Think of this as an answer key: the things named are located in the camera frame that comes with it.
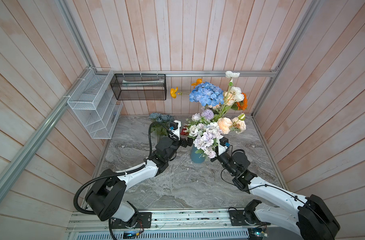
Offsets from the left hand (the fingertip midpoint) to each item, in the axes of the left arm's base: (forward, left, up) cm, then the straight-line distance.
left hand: (187, 129), depth 77 cm
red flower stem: (-7, +2, +6) cm, 9 cm away
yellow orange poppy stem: (+22, +8, +8) cm, 25 cm away
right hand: (-5, -11, -2) cm, 12 cm away
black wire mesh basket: (+28, +29, +8) cm, 41 cm away
